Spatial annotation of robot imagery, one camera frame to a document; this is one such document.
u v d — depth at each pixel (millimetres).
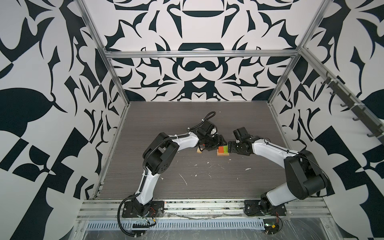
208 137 830
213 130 790
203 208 759
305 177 446
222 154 915
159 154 527
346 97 627
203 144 824
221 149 931
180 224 649
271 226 712
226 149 892
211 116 847
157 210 737
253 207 743
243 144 682
